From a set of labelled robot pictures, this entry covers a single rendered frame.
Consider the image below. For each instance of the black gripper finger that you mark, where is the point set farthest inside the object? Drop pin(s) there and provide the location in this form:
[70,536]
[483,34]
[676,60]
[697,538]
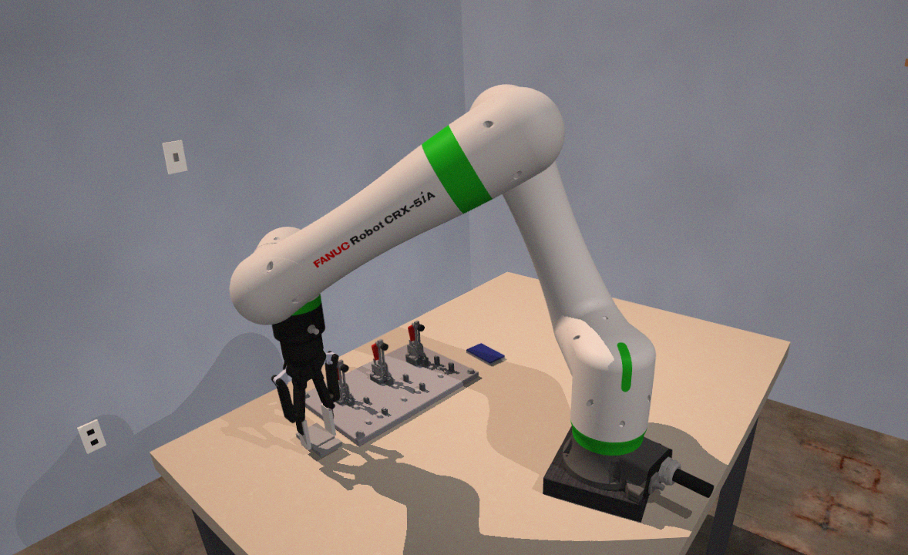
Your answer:
[326,395]
[298,402]

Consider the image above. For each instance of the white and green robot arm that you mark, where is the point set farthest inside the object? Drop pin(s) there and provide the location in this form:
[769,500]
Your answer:
[508,139]

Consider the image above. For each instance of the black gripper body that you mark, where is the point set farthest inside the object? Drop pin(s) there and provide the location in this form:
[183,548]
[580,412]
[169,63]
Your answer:
[295,356]

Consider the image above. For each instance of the blue rectangular plate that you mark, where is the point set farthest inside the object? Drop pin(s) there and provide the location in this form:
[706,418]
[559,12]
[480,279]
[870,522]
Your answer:
[485,354]

